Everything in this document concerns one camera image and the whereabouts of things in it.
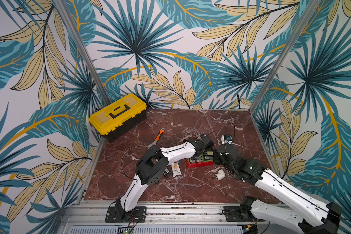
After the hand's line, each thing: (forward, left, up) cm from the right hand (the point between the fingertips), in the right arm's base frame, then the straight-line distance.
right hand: (216, 151), depth 76 cm
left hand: (+9, +11, -15) cm, 20 cm away
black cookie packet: (-4, +27, -16) cm, 32 cm away
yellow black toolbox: (+25, +57, 0) cm, 62 cm away
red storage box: (+2, +7, -19) cm, 21 cm away
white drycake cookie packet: (-3, +21, -18) cm, 27 cm away
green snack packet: (+2, +2, -13) cm, 13 cm away
